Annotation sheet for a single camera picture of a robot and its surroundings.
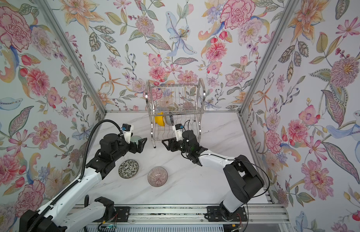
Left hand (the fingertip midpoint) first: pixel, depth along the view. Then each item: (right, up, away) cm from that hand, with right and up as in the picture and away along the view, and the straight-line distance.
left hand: (141, 136), depth 78 cm
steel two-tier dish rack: (+12, +23, +44) cm, 51 cm away
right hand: (+12, -3, +7) cm, 14 cm away
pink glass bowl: (+8, -24, +8) cm, 27 cm away
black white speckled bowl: (-11, -21, +12) cm, 26 cm away
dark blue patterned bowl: (+14, +10, +21) cm, 27 cm away
